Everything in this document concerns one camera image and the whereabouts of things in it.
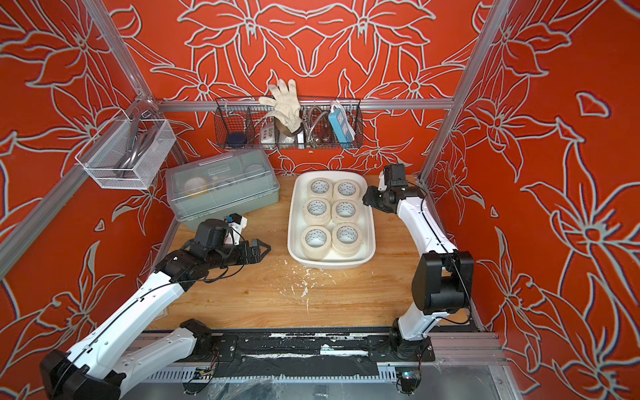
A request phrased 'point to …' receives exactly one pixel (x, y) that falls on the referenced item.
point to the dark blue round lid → (236, 139)
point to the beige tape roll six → (346, 189)
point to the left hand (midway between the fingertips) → (262, 247)
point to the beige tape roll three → (317, 211)
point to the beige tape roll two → (347, 238)
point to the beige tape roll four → (345, 211)
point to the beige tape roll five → (320, 187)
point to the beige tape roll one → (316, 242)
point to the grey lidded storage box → (221, 187)
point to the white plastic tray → (330, 226)
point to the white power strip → (267, 135)
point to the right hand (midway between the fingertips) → (363, 196)
